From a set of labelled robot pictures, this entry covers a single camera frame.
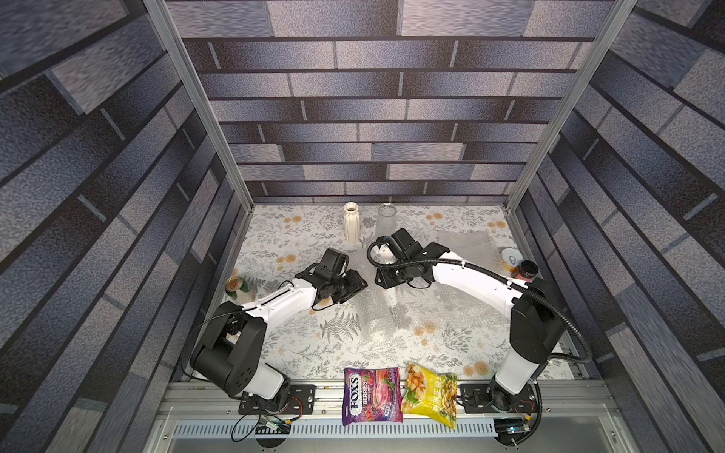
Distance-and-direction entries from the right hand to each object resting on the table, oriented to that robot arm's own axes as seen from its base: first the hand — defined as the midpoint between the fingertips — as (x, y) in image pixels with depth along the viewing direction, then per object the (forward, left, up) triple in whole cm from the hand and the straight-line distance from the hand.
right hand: (377, 278), depth 86 cm
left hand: (-2, +3, -2) cm, 4 cm away
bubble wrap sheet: (+21, -38, -10) cm, 44 cm away
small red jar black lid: (+6, -49, -4) cm, 50 cm away
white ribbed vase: (+21, +9, +3) cm, 23 cm away
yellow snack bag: (-30, -14, -7) cm, 34 cm away
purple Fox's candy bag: (-30, +1, -9) cm, 32 cm away
